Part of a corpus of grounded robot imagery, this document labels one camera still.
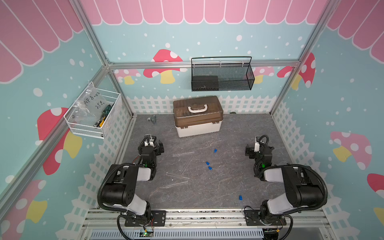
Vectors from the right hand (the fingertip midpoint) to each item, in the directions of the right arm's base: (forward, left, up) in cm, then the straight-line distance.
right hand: (256, 144), depth 94 cm
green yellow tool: (0, +83, +28) cm, 87 cm away
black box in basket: (+30, +32, +25) cm, 50 cm away
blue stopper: (0, +25, -7) cm, 26 cm away
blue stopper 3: (-12, +29, -7) cm, 33 cm away
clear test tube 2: (-16, +56, -7) cm, 58 cm away
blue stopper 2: (-9, +31, -7) cm, 33 cm away
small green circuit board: (-46, +62, -9) cm, 78 cm away
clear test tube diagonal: (-16, +47, -7) cm, 50 cm away
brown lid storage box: (+13, +37, +13) cm, 41 cm away
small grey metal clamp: (+28, +71, -5) cm, 77 cm away
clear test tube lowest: (-22, +50, -7) cm, 55 cm away
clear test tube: (-3, +50, -6) cm, 50 cm away
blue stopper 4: (-30, +14, -8) cm, 34 cm away
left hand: (0, +65, +1) cm, 65 cm away
